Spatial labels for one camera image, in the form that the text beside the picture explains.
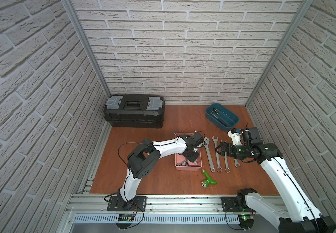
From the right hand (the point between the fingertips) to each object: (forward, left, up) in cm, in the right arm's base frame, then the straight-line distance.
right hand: (224, 151), depth 75 cm
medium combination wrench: (-5, -5, -17) cm, 18 cm away
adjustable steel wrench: (+16, +3, -16) cm, 23 cm away
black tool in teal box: (+41, -8, -16) cm, 45 cm away
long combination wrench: (+16, -3, -16) cm, 23 cm away
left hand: (+4, +14, -15) cm, 21 cm away
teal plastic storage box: (+37, -14, -17) cm, 43 cm away
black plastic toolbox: (+31, +50, +2) cm, 59 cm away
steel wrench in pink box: (+1, +24, -16) cm, 29 cm away
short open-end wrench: (-1, -12, -16) cm, 20 cm away
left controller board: (-25, +54, -19) cm, 62 cm away
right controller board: (-30, -7, -17) cm, 35 cm away
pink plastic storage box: (0, +18, -17) cm, 25 cm away
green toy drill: (-12, +10, -14) cm, 21 cm away
